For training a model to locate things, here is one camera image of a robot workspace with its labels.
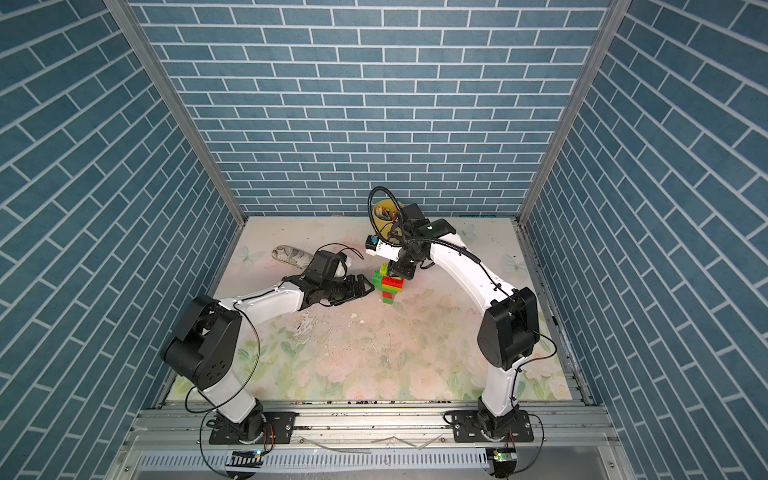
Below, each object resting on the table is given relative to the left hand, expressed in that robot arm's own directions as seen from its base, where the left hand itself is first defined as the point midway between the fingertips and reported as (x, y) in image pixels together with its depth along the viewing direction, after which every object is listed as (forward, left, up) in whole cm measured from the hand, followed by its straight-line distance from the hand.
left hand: (372, 292), depth 90 cm
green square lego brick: (+1, -4, -7) cm, 8 cm away
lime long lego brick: (+3, -1, +4) cm, 5 cm away
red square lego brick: (+1, -4, -4) cm, 6 cm away
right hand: (+3, -7, +9) cm, 12 cm away
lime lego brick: (0, -6, +2) cm, 6 cm away
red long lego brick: (0, -6, +5) cm, 8 cm away
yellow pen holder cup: (+30, -3, +5) cm, 31 cm away
